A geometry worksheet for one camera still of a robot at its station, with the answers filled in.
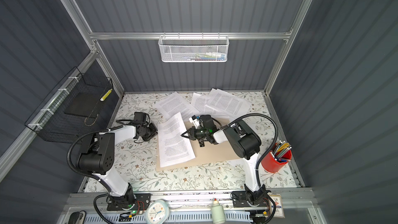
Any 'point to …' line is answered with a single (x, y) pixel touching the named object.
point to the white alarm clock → (157, 211)
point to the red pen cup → (277, 158)
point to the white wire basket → (193, 48)
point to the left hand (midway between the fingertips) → (158, 132)
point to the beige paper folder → (210, 154)
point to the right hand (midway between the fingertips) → (183, 137)
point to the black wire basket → (72, 110)
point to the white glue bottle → (217, 213)
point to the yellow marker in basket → (105, 95)
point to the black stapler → (77, 218)
